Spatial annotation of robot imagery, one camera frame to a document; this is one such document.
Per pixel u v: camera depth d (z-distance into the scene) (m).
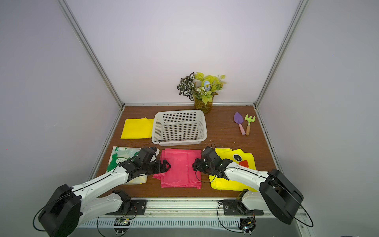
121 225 0.71
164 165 0.76
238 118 1.11
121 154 0.87
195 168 0.77
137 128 1.08
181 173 0.81
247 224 0.70
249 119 1.10
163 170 0.74
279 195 0.41
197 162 0.77
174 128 0.97
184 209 0.74
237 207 0.65
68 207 0.40
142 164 0.66
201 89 0.97
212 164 0.65
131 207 0.69
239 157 0.90
